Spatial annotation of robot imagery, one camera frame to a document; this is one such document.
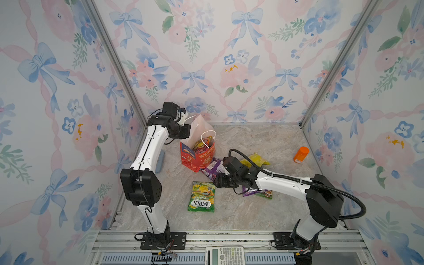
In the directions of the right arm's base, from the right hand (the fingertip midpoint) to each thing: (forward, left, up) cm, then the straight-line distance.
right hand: (216, 182), depth 84 cm
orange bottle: (+18, -49, -1) cm, 52 cm away
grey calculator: (-30, -4, -7) cm, 31 cm away
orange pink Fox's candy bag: (+20, +10, +3) cm, 23 cm away
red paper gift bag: (+28, +9, +9) cm, 31 cm away
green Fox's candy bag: (-6, +7, -5) cm, 10 cm away
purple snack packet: (+10, +1, -4) cm, 11 cm away
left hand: (+20, +14, +16) cm, 29 cm away
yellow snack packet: (+15, -23, -3) cm, 28 cm away
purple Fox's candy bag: (-2, -16, -6) cm, 17 cm away
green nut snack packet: (-3, -27, -7) cm, 28 cm away
